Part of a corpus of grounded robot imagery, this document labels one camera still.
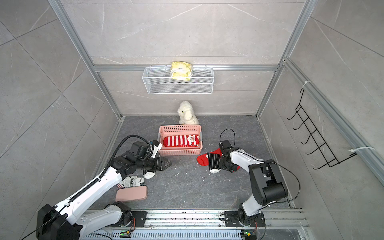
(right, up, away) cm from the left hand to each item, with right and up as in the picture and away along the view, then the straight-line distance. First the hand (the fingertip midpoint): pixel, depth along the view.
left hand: (168, 161), depth 77 cm
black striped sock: (+26, -3, +16) cm, 31 cm away
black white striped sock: (-14, -10, +11) cm, 20 cm away
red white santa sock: (+11, +9, +23) cm, 27 cm away
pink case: (-21, -18, +3) cm, 28 cm away
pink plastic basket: (-8, +16, +30) cm, 35 cm away
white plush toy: (+9, +27, +19) cm, 34 cm away
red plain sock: (+20, -4, +18) cm, 27 cm away
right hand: (+34, -7, +15) cm, 38 cm away
